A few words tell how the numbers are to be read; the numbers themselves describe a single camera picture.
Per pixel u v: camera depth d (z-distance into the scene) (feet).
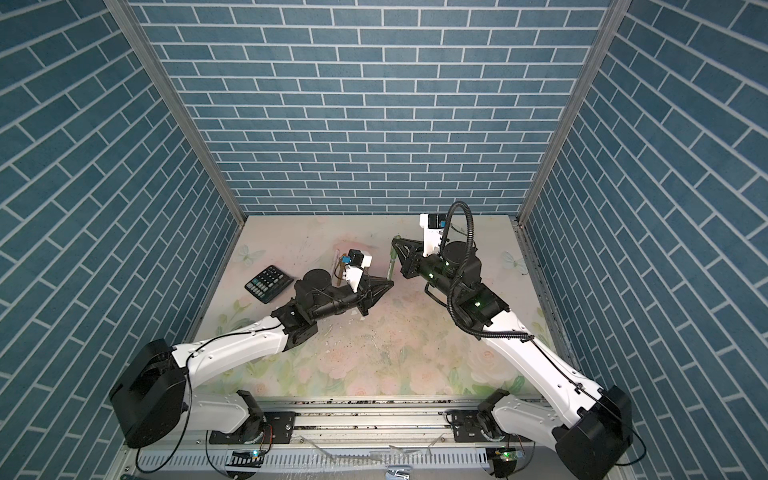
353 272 2.11
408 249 2.07
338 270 2.11
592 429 1.23
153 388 1.34
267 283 3.25
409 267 1.99
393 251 2.27
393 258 2.27
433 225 1.93
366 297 2.20
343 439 2.41
